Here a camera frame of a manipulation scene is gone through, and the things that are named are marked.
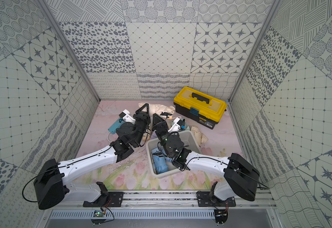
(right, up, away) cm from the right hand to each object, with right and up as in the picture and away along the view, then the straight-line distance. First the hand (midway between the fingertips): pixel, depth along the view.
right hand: (154, 118), depth 72 cm
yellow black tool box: (+28, +7, +24) cm, 37 cm away
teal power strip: (-32, -6, +31) cm, 45 cm away
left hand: (-2, +8, -4) cm, 9 cm away
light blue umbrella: (+2, -25, +10) cm, 28 cm away
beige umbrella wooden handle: (+3, +5, -4) cm, 7 cm away
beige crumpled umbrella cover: (+29, -14, +24) cm, 40 cm away
